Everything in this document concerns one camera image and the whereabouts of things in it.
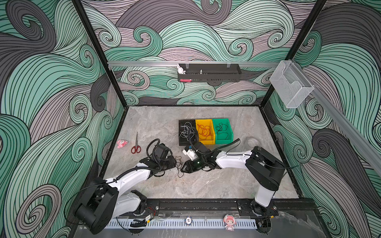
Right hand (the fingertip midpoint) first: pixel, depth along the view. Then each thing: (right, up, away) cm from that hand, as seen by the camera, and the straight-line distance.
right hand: (183, 170), depth 83 cm
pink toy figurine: (-41, +14, +11) cm, 45 cm away
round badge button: (+3, -19, -14) cm, 24 cm away
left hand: (-5, +5, +3) cm, 8 cm away
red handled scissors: (-31, +10, +12) cm, 34 cm away
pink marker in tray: (+1, +54, +6) cm, 54 cm away
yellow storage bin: (+18, +27, +20) cm, 38 cm away
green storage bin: (+26, +15, +20) cm, 37 cm away
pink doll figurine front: (+22, -18, -16) cm, 33 cm away
